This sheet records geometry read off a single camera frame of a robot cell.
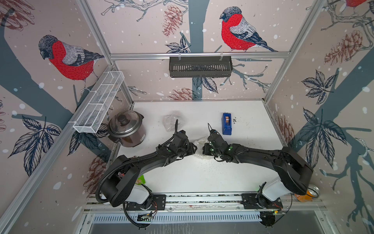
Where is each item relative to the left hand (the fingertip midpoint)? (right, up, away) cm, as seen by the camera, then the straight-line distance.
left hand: (199, 146), depth 85 cm
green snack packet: (-33, -18, -6) cm, 38 cm away
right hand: (+2, -1, +2) cm, 3 cm away
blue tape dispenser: (+20, +12, +15) cm, 28 cm away
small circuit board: (-28, -33, -14) cm, 46 cm away
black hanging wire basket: (+2, +54, +18) cm, 57 cm away
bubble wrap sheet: (+1, +1, +3) cm, 3 cm away
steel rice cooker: (-43, +11, -1) cm, 44 cm away
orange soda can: (+55, -23, -13) cm, 61 cm away
